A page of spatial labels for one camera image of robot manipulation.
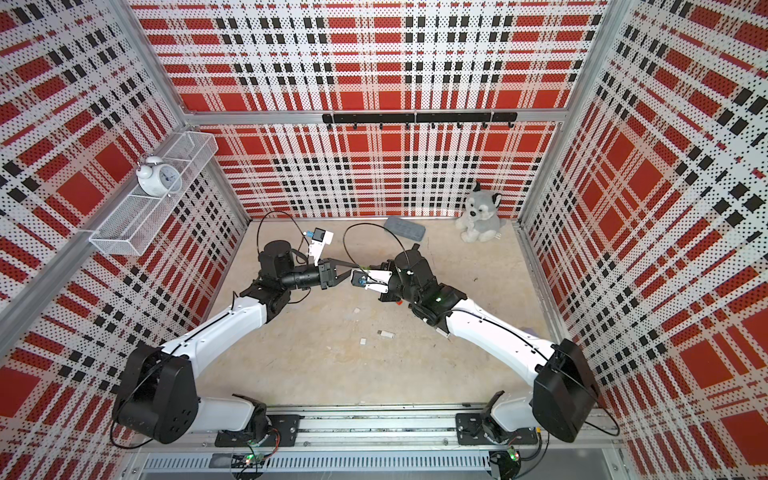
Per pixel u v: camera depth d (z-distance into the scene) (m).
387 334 0.91
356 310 0.96
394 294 0.69
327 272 0.69
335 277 0.72
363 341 0.88
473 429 0.73
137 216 0.73
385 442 0.73
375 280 0.63
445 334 0.56
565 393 0.41
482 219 1.04
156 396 0.41
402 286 0.64
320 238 0.70
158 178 0.70
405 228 1.16
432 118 0.89
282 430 0.74
